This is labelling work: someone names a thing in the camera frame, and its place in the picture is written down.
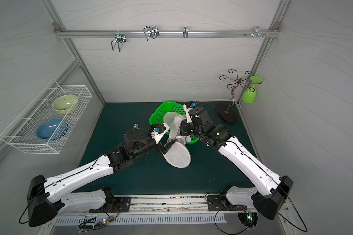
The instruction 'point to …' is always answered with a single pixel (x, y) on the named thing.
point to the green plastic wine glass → (249, 95)
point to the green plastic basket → (157, 117)
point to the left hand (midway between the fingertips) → (171, 132)
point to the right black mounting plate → (217, 203)
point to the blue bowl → (52, 129)
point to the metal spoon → (136, 126)
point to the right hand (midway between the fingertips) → (180, 122)
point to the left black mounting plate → (114, 204)
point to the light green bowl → (63, 104)
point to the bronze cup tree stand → (228, 111)
